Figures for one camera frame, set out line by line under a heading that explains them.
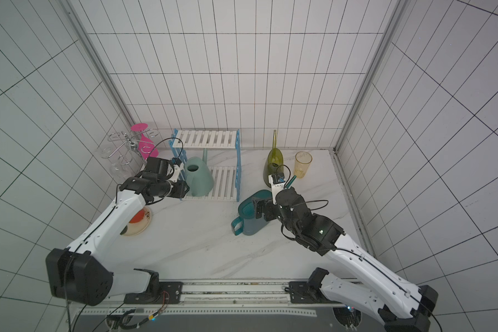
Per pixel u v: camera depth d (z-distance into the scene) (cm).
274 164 110
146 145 95
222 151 121
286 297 73
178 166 74
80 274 39
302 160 98
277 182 58
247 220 78
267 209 59
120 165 90
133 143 85
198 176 89
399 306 38
